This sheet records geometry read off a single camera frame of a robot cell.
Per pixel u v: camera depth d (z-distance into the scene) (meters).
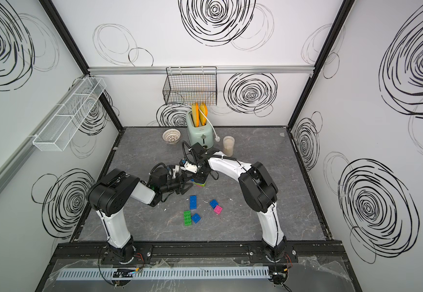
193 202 0.87
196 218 0.82
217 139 1.08
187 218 0.82
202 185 0.92
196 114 0.99
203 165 0.68
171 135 1.12
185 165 0.82
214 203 0.86
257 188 0.51
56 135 0.71
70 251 0.74
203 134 0.97
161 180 0.76
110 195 0.50
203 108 0.99
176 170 0.91
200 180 0.81
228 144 0.99
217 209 0.84
